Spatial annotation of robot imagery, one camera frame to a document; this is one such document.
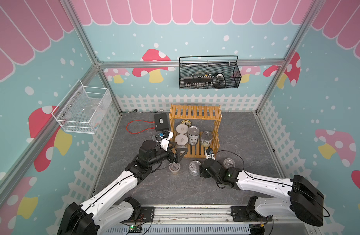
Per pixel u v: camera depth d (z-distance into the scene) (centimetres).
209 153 73
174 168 85
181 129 95
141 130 109
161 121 112
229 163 87
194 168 85
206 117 80
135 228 73
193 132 92
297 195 42
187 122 113
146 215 74
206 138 93
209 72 94
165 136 65
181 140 89
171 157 65
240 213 74
